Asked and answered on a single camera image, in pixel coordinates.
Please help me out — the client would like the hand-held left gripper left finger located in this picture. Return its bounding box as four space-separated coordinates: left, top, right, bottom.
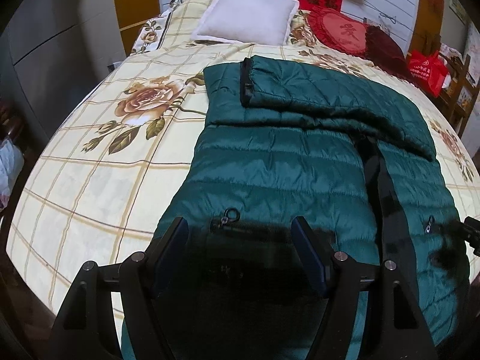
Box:
49 217 190 360

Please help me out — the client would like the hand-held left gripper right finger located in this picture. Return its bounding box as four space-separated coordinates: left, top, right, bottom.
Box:
290 215 439 360

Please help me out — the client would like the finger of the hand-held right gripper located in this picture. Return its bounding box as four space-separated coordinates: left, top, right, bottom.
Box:
463 215 480 256

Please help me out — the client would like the dark green puffer jacket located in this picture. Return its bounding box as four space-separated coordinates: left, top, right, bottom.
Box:
120 55 471 360

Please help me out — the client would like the bed with floral checked sheet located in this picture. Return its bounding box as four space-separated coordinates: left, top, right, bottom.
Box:
5 0 480 317

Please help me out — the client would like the wooden chair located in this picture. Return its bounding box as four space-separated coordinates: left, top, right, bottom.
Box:
437 50 478 137

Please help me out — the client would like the red shopping bag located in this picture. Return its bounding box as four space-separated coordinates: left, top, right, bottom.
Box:
408 50 449 97

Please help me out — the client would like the white plastic bag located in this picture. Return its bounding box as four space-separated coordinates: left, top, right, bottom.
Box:
0 139 25 211

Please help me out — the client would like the dark red velvet cushion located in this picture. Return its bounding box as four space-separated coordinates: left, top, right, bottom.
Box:
364 24 418 83

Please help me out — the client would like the yellow wooden door panel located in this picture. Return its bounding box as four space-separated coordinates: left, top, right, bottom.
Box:
412 0 447 55
112 0 161 47

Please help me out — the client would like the red heart-shaped pillow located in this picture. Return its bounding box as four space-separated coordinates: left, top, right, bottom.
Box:
305 6 370 55

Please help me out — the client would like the grey wardrobe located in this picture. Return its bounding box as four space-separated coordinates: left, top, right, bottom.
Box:
0 0 128 151

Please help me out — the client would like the white square pillow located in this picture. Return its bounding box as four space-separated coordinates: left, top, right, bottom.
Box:
190 0 300 46

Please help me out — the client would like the framed wall picture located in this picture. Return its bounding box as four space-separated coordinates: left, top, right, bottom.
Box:
449 0 469 23

